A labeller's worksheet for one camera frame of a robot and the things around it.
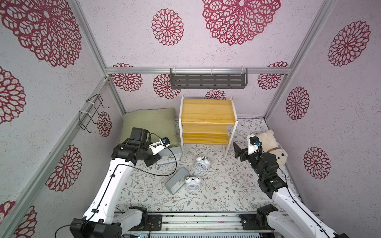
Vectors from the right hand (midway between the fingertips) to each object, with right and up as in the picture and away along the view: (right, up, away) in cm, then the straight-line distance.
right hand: (242, 139), depth 75 cm
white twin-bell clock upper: (-20, -15, +12) cm, 27 cm away
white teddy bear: (+24, -4, +19) cm, 31 cm away
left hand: (-45, -8, +1) cm, 45 cm away
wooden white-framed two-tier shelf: (-20, +9, -1) cm, 22 cm away
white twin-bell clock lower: (-25, -24, +4) cm, 35 cm away
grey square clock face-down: (-33, -23, +5) cm, 40 cm away
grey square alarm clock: (-38, -10, +6) cm, 40 cm away
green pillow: (-48, +10, +28) cm, 56 cm away
